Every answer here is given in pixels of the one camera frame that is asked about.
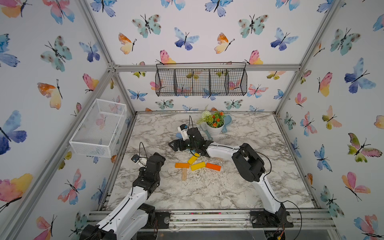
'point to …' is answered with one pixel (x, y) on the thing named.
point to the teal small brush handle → (208, 135)
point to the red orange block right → (212, 166)
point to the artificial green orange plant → (215, 119)
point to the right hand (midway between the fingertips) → (173, 141)
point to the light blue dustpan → (227, 120)
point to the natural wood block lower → (184, 174)
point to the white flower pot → (215, 131)
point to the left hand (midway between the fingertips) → (156, 156)
